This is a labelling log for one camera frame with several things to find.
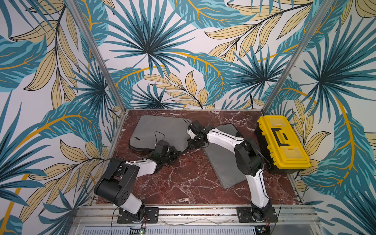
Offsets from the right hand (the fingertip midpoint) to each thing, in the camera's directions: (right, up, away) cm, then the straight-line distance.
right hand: (191, 145), depth 97 cm
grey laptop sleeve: (+19, -9, -10) cm, 24 cm away
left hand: (-6, -4, -6) cm, 9 cm away
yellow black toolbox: (+49, 0, -17) cm, 52 cm away
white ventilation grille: (+5, -37, -26) cm, 46 cm away
